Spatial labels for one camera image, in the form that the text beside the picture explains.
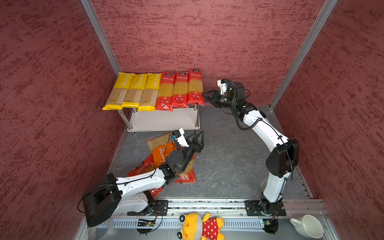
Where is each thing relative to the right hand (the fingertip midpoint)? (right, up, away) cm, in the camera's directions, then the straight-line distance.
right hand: (202, 98), depth 78 cm
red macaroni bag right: (-7, -43, +4) cm, 44 cm away
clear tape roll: (-45, -61, -13) cm, 77 cm away
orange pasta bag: (-25, -29, +12) cm, 40 cm away
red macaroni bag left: (-32, -38, +6) cm, 50 cm away
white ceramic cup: (+49, -61, -11) cm, 79 cm away
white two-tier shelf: (-16, -11, +27) cm, 34 cm away
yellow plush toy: (-3, -58, -15) cm, 60 cm away
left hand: (-1, -19, -6) cm, 20 cm away
